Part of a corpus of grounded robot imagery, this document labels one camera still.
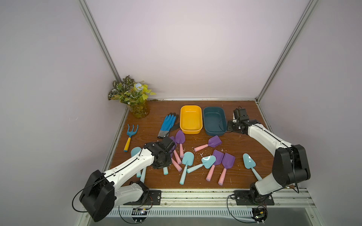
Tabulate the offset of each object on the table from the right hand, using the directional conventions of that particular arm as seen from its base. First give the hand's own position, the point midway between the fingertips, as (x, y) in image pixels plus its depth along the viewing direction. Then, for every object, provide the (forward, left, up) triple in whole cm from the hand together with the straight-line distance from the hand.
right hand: (232, 123), depth 91 cm
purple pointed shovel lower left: (-27, +34, -8) cm, 45 cm away
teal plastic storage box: (+8, +10, -8) cm, 15 cm away
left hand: (-26, +39, -6) cm, 47 cm away
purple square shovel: (-18, +37, -9) cm, 42 cm away
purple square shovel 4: (-22, +4, -11) cm, 24 cm away
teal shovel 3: (-23, -9, -11) cm, 27 cm away
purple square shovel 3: (-19, +9, -10) cm, 23 cm away
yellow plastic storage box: (+10, +27, -11) cm, 31 cm away
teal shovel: (-30, +41, -4) cm, 51 cm away
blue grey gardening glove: (+6, +43, -9) cm, 44 cm away
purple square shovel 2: (-8, +12, -11) cm, 18 cm away
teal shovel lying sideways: (-22, +17, -11) cm, 30 cm away
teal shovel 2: (-21, +29, -10) cm, 38 cm away
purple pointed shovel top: (-6, +35, -11) cm, 37 cm away
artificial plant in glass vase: (+17, +68, +10) cm, 71 cm away
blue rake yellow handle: (-3, +72, -10) cm, 72 cm away
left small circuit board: (-50, +54, -14) cm, 75 cm away
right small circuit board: (-48, -8, -13) cm, 50 cm away
